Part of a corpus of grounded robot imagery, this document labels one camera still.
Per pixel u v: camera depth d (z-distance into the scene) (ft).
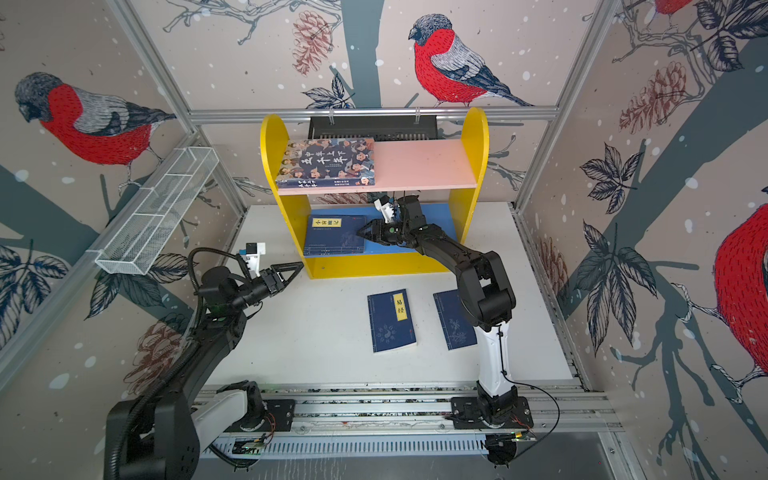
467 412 2.40
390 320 2.97
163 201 2.65
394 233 2.71
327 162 2.38
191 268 1.98
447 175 2.40
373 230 2.74
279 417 2.40
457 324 2.90
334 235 3.01
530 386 2.12
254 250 2.39
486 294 1.78
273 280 2.29
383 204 2.87
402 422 2.40
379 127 3.08
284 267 2.36
